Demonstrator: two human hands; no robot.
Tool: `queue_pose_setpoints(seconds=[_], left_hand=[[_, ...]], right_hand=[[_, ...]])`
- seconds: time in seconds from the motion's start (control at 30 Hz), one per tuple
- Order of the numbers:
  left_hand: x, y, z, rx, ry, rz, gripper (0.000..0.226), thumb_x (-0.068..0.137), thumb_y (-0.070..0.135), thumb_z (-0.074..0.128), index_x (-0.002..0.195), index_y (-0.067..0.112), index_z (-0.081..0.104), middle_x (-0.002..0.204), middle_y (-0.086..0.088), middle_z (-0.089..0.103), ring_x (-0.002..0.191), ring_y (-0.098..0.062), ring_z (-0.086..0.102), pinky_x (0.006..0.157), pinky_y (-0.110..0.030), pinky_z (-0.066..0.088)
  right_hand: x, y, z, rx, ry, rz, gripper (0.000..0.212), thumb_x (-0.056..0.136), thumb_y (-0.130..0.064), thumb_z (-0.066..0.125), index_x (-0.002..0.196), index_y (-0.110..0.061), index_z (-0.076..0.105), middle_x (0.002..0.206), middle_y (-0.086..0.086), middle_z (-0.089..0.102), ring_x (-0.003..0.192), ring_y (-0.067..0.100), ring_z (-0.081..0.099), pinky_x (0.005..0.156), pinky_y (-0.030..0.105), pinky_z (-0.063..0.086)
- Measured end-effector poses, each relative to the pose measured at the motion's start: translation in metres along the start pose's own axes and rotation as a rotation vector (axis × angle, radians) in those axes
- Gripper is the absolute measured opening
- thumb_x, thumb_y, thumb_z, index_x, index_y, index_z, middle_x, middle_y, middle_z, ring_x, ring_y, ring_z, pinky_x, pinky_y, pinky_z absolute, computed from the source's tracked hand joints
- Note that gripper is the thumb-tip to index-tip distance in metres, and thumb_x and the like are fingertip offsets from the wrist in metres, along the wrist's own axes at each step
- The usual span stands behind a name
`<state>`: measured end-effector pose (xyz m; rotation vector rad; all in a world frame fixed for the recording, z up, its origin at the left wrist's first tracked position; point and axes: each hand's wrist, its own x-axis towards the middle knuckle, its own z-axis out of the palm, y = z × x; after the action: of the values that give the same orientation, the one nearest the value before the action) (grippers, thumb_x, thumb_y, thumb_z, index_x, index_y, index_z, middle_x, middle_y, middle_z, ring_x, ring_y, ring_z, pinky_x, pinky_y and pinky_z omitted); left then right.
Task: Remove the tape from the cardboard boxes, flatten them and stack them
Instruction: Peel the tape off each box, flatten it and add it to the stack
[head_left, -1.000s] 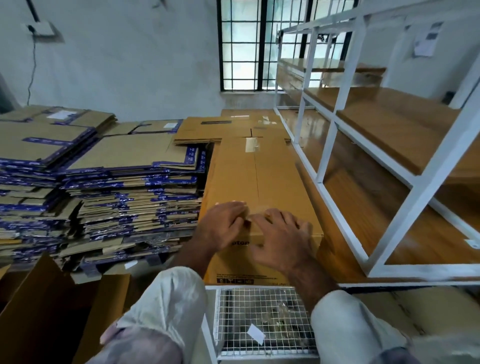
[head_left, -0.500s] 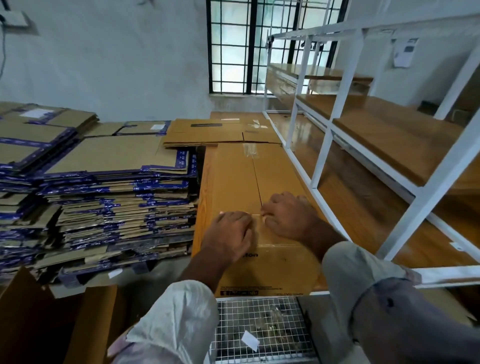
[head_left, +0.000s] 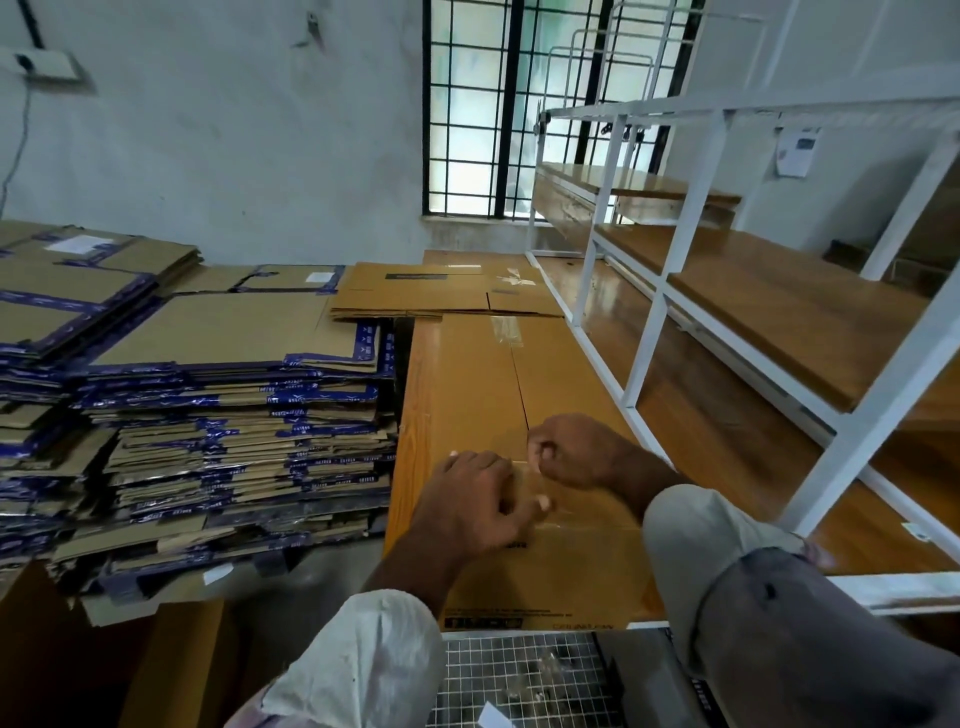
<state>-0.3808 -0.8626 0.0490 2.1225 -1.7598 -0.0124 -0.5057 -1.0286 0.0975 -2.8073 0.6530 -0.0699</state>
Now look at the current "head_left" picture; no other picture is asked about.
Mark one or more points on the person's right forearm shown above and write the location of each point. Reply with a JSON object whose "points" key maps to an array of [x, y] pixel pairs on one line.
{"points": [[653, 480]]}

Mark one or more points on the person's right hand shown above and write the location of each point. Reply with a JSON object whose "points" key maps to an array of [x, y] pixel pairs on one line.
{"points": [[585, 450]]}

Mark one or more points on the white wall device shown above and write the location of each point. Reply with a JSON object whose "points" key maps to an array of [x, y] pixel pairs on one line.
{"points": [[797, 150]]}

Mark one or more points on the white paper tag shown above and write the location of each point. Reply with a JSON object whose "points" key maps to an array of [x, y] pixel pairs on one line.
{"points": [[495, 717]]}

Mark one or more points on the crumpled tape scraps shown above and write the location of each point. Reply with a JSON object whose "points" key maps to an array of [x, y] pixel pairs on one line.
{"points": [[533, 675]]}

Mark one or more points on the wooden table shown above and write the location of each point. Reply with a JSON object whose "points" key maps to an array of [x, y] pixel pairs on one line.
{"points": [[750, 435]]}

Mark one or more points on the black framed window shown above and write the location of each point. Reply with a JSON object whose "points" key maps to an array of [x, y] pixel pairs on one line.
{"points": [[465, 105]]}

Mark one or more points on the assembled boxes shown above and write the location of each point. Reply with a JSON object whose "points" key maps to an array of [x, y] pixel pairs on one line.
{"points": [[90, 660]]}

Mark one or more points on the person's left hand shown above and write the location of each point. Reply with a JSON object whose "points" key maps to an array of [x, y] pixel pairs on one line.
{"points": [[473, 510]]}

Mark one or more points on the person's left forearm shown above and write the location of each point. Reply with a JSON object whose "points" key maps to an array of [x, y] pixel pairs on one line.
{"points": [[420, 578]]}

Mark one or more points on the white wall socket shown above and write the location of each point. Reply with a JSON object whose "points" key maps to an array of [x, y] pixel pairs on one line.
{"points": [[45, 63]]}

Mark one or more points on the person's light grey shirt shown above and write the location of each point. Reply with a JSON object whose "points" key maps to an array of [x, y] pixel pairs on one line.
{"points": [[780, 630]]}

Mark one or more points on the white metal shelf rack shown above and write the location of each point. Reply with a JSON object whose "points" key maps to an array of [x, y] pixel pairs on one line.
{"points": [[885, 383]]}

